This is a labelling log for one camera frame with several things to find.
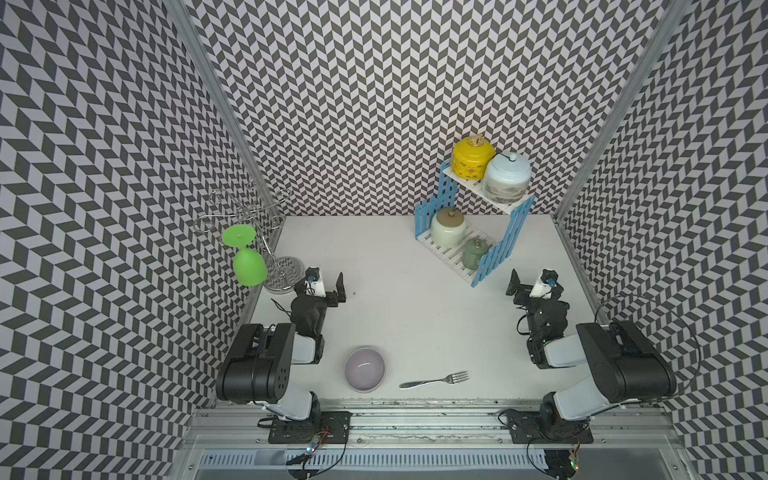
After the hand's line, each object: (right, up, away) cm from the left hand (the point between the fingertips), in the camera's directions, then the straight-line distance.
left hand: (326, 274), depth 91 cm
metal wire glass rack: (-31, +23, +27) cm, 47 cm away
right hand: (+61, 0, -2) cm, 61 cm away
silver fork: (+37, -27, -11) cm, 47 cm away
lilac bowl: (+13, -25, -10) cm, 30 cm away
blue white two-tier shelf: (+49, +13, +18) cm, 53 cm away
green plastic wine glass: (-16, +3, -15) cm, 22 cm away
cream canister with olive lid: (+40, +15, +13) cm, 44 cm away
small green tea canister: (+47, +7, +6) cm, 48 cm away
